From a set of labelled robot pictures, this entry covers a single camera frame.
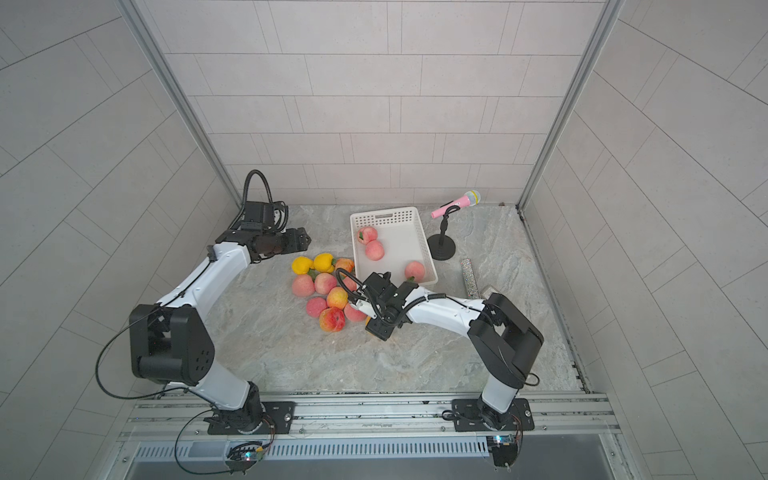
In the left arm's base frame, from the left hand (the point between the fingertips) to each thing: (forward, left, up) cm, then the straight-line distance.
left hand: (305, 236), depth 89 cm
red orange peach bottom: (-22, -10, -10) cm, 26 cm away
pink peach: (+2, -21, -9) cm, 23 cm away
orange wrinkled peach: (-3, -11, -10) cm, 15 cm away
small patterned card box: (-12, -56, -12) cm, 59 cm away
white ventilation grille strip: (-51, -9, -15) cm, 54 cm away
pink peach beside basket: (-22, -17, +10) cm, 30 cm away
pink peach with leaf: (+8, -17, -9) cm, 21 cm away
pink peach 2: (-5, -34, -9) cm, 35 cm away
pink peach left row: (-11, 0, -10) cm, 15 cm away
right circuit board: (-51, -53, -16) cm, 75 cm away
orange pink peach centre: (-15, -11, -10) cm, 21 cm away
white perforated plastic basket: (+13, -30, -14) cm, 35 cm away
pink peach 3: (-21, -16, -9) cm, 28 cm away
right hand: (-21, -23, -14) cm, 34 cm away
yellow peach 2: (-4, -5, -9) cm, 11 cm away
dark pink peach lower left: (-18, -5, -10) cm, 21 cm away
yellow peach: (-4, +2, -9) cm, 10 cm away
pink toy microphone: (+9, -50, +8) cm, 52 cm away
